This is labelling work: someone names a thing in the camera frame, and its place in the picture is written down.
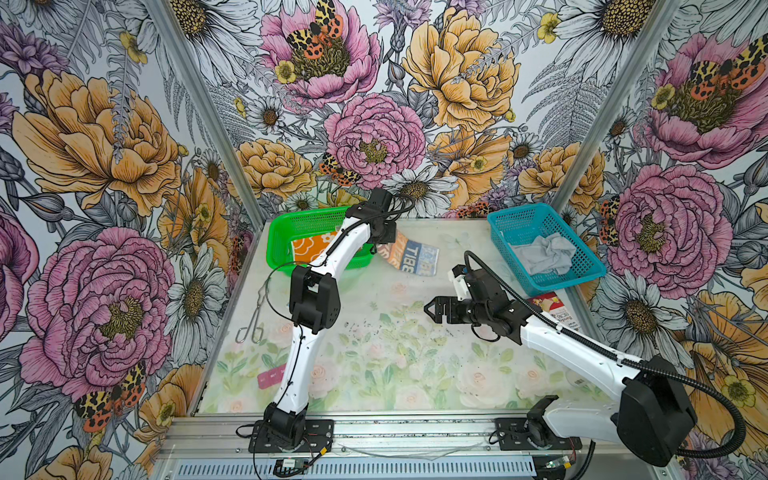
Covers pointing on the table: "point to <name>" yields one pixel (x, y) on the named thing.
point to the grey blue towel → (410, 256)
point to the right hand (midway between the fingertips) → (440, 317)
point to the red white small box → (553, 307)
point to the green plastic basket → (292, 225)
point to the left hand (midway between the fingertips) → (384, 242)
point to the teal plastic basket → (521, 225)
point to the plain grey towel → (551, 254)
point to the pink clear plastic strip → (271, 377)
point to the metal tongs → (253, 331)
